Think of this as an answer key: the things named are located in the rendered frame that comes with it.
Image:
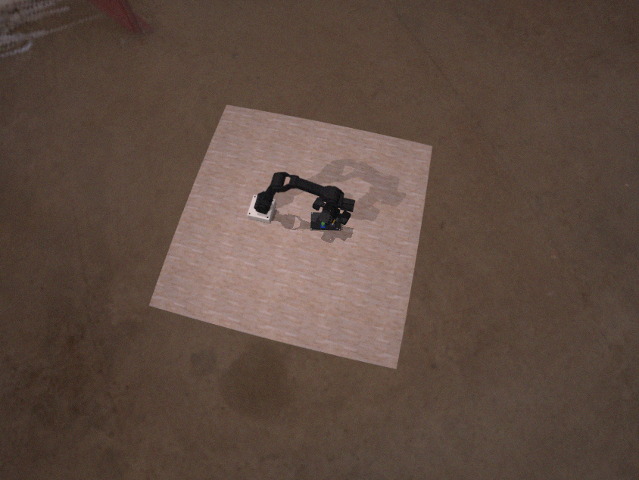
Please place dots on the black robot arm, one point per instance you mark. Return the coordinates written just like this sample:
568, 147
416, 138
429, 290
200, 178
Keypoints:
332, 195

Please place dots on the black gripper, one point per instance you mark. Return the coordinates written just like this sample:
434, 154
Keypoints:
343, 218

